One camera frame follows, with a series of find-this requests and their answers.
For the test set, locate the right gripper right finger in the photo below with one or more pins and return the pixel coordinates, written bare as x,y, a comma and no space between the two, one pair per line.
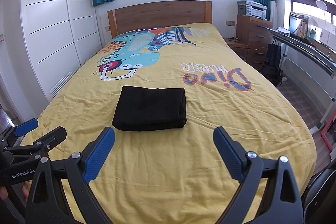
280,202

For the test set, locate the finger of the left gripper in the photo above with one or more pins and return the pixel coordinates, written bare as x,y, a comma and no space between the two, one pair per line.
44,141
24,128

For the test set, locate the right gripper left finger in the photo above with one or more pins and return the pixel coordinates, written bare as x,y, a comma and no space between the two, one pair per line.
47,201

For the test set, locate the black pants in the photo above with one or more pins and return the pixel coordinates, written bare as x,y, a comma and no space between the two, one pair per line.
150,109

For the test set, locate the black chair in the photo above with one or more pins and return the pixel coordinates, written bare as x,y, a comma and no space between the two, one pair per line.
318,200

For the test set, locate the yellow dinosaur bed cover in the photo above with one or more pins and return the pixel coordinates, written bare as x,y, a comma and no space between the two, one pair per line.
175,175

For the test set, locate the white sliding wardrobe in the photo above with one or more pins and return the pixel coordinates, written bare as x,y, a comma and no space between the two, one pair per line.
60,36

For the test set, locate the black bag on floor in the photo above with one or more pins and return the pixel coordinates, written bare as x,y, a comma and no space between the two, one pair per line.
271,69

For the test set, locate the long desk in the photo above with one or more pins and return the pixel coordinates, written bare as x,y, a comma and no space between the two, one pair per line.
312,71

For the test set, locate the wooden nightstand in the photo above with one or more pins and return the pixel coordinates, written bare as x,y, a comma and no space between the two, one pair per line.
238,47

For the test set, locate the wooden chest of drawers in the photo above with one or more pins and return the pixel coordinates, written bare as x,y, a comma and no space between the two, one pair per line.
255,34

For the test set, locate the wooden headboard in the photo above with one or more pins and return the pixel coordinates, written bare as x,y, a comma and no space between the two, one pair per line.
159,14

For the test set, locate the white printer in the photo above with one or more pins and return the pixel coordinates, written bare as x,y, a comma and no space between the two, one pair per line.
251,8

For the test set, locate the white desk lamp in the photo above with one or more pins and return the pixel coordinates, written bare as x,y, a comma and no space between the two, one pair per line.
322,6

